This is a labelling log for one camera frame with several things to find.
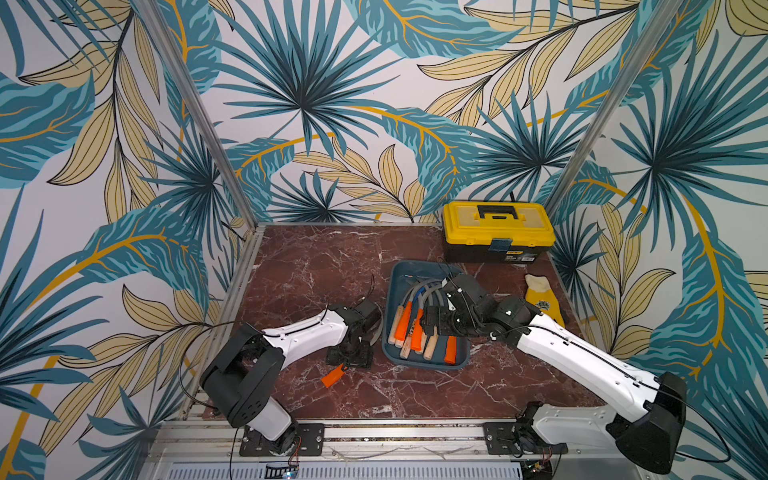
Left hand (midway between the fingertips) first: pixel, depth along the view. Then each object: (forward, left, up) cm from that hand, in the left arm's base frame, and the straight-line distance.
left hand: (352, 368), depth 83 cm
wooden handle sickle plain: (+6, -22, 0) cm, 23 cm away
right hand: (+7, -21, +15) cm, 27 cm away
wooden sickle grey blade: (+25, -16, 0) cm, 30 cm away
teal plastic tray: (+30, -13, +3) cm, 33 cm away
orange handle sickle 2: (+6, -28, -1) cm, 29 cm away
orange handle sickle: (-2, +5, -1) cm, 6 cm away
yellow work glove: (+25, -59, +1) cm, 64 cm away
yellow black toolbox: (+39, -44, +15) cm, 61 cm away
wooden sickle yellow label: (+4, -14, 0) cm, 15 cm away
